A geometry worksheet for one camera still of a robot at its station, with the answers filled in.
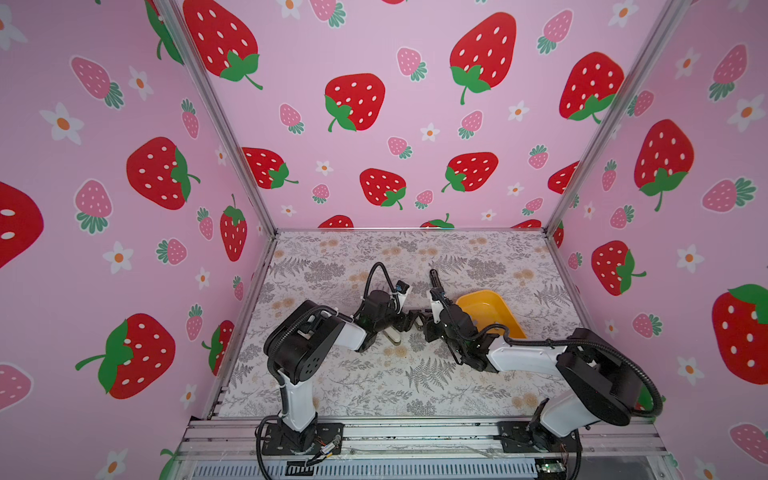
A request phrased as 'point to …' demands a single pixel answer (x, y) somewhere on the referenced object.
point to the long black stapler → (435, 281)
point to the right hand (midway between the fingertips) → (420, 313)
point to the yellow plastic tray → (488, 308)
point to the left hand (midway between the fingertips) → (413, 305)
